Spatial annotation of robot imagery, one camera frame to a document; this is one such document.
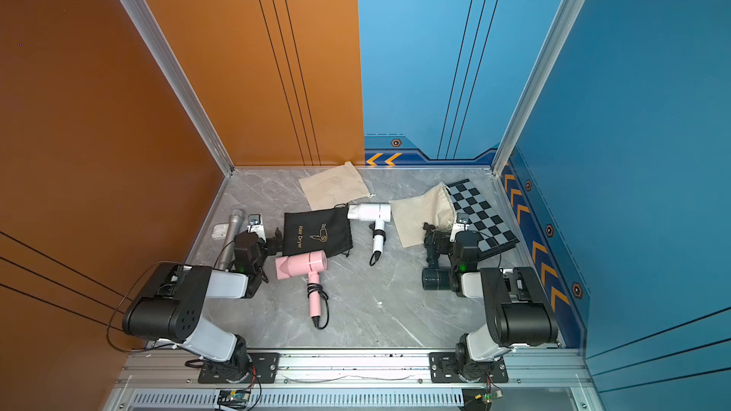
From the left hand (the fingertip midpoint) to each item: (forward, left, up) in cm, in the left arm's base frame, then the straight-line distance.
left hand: (264, 226), depth 95 cm
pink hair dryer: (-13, -18, 0) cm, 22 cm away
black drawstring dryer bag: (+2, -20, -5) cm, 21 cm away
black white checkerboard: (0, -78, -4) cm, 78 cm away
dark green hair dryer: (-17, -55, 0) cm, 58 cm away
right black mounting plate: (-39, -56, -5) cm, 69 cm away
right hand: (0, -63, 0) cm, 63 cm away
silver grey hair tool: (+4, +13, -3) cm, 14 cm away
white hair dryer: (+7, -38, -1) cm, 39 cm away
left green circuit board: (-46, -3, -8) cm, 47 cm away
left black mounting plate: (-40, -6, -5) cm, 41 cm away
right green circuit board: (-46, -64, -7) cm, 79 cm away
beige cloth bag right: (+10, -59, -2) cm, 60 cm away
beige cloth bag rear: (+23, -22, -5) cm, 33 cm away
